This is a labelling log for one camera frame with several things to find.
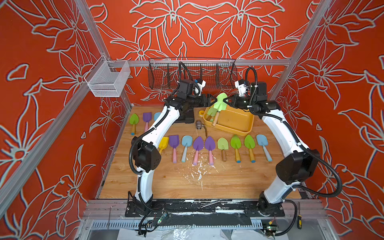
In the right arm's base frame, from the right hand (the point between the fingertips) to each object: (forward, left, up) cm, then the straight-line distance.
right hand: (225, 97), depth 77 cm
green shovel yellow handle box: (+11, +63, -33) cm, 72 cm away
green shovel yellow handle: (-8, -12, -34) cm, 37 cm away
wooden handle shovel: (-2, +2, -4) cm, 5 cm away
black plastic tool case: (+11, +22, -28) cm, 37 cm away
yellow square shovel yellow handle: (-9, +37, -33) cm, 51 cm away
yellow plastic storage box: (+12, -14, -32) cm, 37 cm away
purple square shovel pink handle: (-8, +30, -33) cm, 45 cm away
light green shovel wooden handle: (-9, -3, -34) cm, 35 cm away
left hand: (0, +6, -1) cm, 7 cm away
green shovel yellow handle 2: (-7, -21, -34) cm, 41 cm away
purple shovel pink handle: (-9, +14, -35) cm, 38 cm away
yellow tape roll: (+17, +11, -31) cm, 37 cm away
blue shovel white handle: (-7, +21, -33) cm, 40 cm away
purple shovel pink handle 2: (-9, +6, -34) cm, 36 cm away
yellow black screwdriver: (-50, -35, -34) cm, 70 cm away
